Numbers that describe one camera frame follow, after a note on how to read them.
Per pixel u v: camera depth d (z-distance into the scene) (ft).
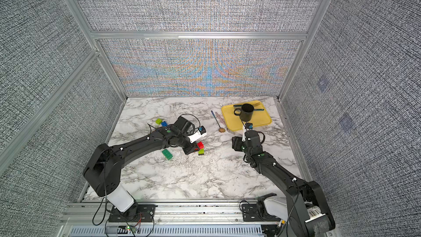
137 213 2.27
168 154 3.01
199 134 2.50
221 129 3.35
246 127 2.55
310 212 1.38
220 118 3.59
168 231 2.30
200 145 2.76
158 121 3.49
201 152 2.96
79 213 2.46
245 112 3.36
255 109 3.52
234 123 3.51
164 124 3.45
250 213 2.40
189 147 2.49
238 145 2.55
